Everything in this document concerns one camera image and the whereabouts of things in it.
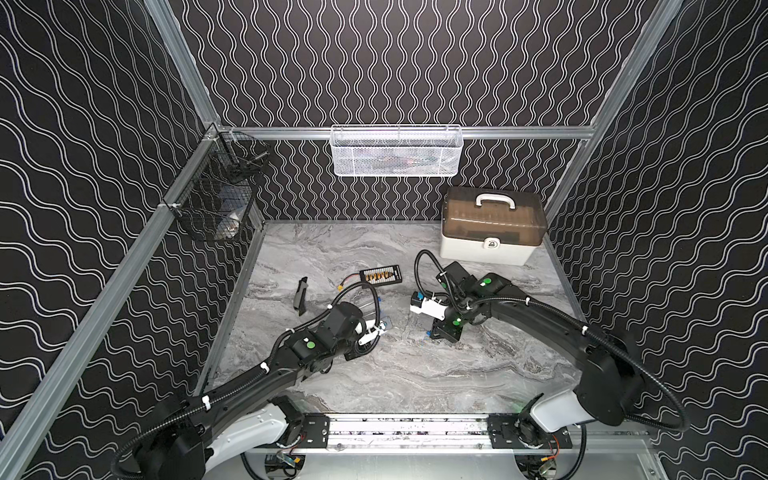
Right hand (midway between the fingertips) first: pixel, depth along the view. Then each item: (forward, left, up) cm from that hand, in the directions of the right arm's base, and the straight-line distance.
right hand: (435, 327), depth 81 cm
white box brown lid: (+29, -18, +10) cm, 36 cm away
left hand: (0, +19, +2) cm, 19 cm away
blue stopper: (-2, +2, +2) cm, 4 cm away
